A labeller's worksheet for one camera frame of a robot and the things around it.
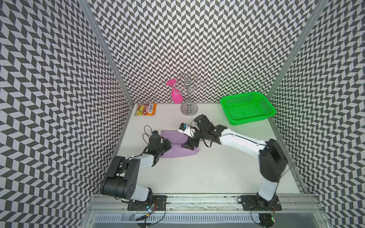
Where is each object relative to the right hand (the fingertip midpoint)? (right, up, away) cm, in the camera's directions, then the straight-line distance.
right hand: (185, 141), depth 82 cm
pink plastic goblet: (-7, +31, +22) cm, 38 cm away
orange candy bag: (-32, +20, +29) cm, 48 cm away
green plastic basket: (+44, +21, +33) cm, 59 cm away
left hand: (-11, -3, +12) cm, 16 cm away
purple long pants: (-6, 0, +10) cm, 12 cm away
